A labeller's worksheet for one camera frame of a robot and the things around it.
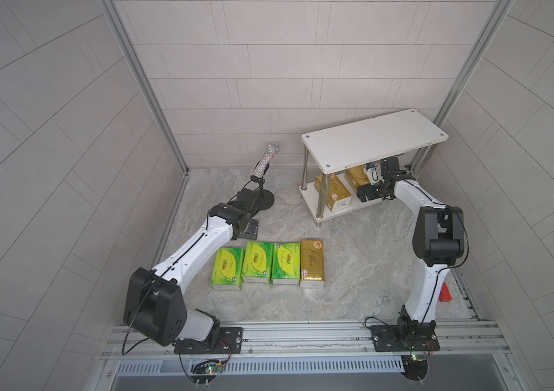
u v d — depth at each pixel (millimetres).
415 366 659
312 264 800
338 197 902
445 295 784
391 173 786
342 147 786
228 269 791
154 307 398
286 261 810
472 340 727
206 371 654
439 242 535
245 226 624
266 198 1063
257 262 807
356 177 989
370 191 891
